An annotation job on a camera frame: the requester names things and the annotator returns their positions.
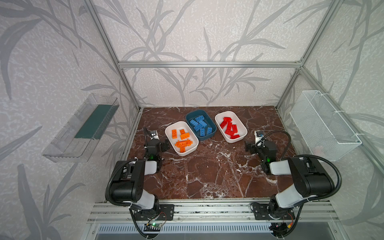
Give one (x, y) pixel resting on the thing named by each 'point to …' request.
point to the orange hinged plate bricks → (182, 144)
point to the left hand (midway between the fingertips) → (159, 134)
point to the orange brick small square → (182, 131)
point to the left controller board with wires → (152, 227)
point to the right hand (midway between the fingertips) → (253, 134)
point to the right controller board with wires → (280, 229)
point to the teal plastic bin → (191, 115)
